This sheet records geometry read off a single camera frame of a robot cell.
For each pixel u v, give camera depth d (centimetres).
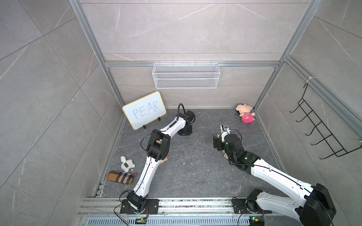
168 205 75
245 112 110
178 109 82
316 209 38
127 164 86
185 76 101
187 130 93
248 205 65
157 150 64
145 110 103
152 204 74
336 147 61
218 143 70
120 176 81
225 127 67
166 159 90
